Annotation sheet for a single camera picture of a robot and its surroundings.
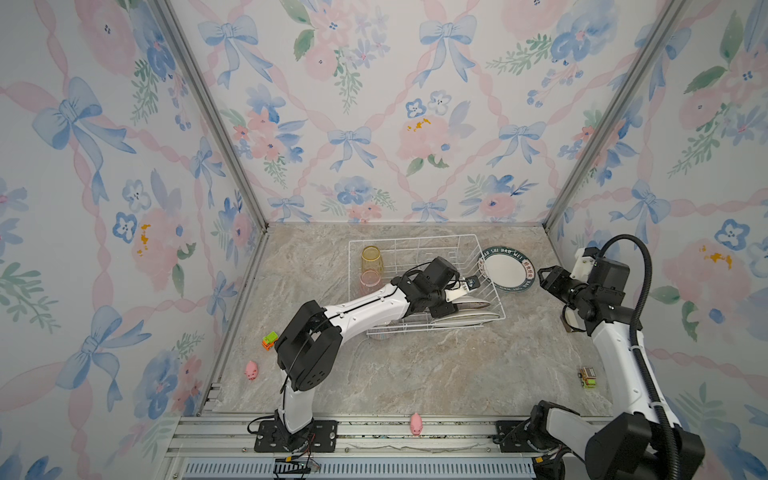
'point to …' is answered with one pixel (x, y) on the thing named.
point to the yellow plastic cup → (371, 258)
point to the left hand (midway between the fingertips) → (452, 291)
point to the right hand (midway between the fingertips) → (546, 272)
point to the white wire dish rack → (402, 254)
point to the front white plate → (461, 319)
